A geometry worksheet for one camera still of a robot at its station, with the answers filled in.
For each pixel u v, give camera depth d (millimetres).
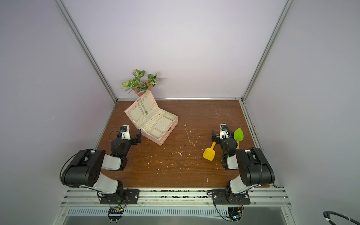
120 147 699
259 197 742
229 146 689
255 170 443
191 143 945
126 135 790
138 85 966
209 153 881
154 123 963
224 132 779
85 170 449
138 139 839
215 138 815
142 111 951
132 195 740
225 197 722
